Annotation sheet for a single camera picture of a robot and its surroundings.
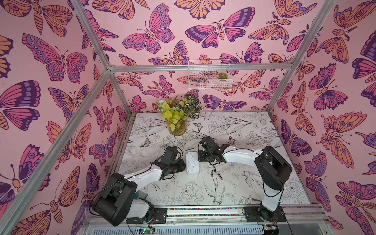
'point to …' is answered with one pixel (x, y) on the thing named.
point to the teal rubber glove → (140, 194)
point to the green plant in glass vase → (174, 112)
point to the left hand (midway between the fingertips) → (187, 164)
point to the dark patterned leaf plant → (193, 106)
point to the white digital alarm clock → (192, 163)
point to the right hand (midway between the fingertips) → (198, 155)
